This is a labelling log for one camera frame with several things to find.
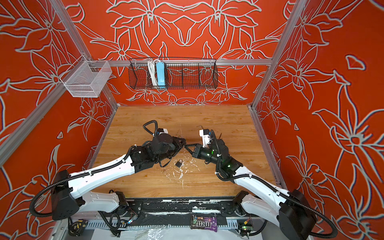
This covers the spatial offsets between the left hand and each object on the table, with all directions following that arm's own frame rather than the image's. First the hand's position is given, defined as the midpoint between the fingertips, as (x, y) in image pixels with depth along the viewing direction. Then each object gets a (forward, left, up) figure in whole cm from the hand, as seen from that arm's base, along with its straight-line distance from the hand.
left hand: (188, 141), depth 71 cm
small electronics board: (-31, -30, -24) cm, 49 cm away
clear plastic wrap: (-35, +15, -24) cm, 46 cm away
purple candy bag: (-30, -12, -22) cm, 39 cm away
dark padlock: (-1, +6, -24) cm, 25 cm away
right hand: (-3, +3, -1) cm, 5 cm away
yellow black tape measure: (-36, +48, -21) cm, 64 cm away
